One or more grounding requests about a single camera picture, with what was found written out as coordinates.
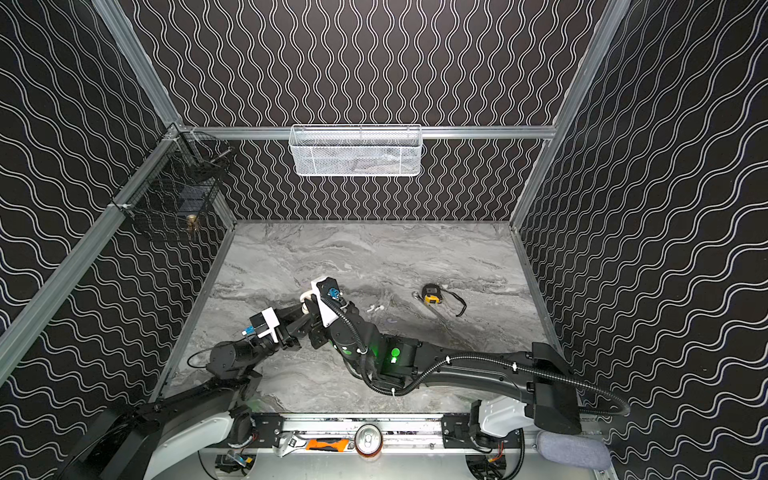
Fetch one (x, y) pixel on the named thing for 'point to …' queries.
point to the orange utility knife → (337, 444)
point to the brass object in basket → (191, 218)
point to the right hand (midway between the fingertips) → (310, 300)
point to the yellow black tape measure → (432, 294)
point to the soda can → (369, 441)
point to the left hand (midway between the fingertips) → (318, 308)
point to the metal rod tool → (416, 296)
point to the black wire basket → (179, 182)
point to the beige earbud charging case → (306, 295)
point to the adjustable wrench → (286, 443)
